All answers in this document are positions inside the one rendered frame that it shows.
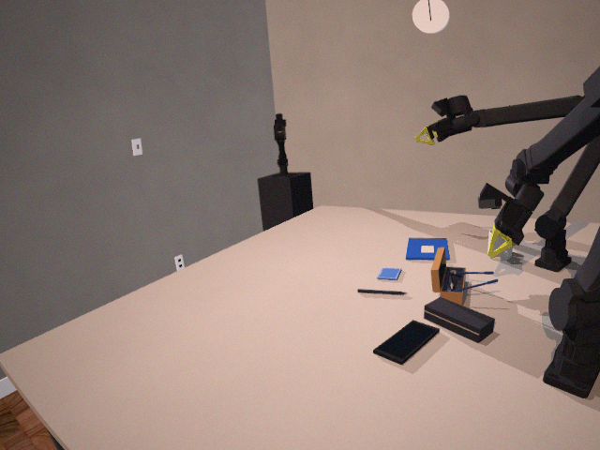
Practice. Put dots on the dark blue glasses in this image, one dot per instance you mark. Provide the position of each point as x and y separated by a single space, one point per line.
449 281

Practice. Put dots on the white mug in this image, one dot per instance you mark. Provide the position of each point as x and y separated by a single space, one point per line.
502 256

